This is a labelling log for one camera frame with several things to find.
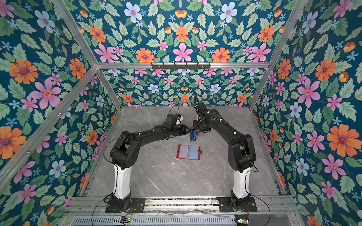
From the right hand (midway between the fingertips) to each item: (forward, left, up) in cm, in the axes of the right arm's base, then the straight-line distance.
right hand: (200, 126), depth 92 cm
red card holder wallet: (-13, +7, -11) cm, 19 cm away
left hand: (+1, +7, -4) cm, 8 cm away
